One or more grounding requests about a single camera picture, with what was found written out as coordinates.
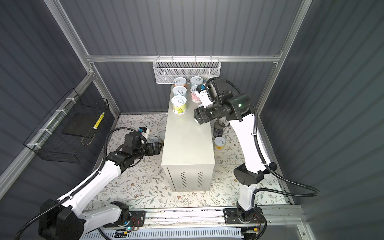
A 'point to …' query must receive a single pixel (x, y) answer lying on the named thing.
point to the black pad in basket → (81, 124)
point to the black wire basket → (47, 141)
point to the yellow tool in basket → (98, 121)
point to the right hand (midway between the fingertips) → (202, 114)
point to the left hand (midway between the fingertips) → (155, 144)
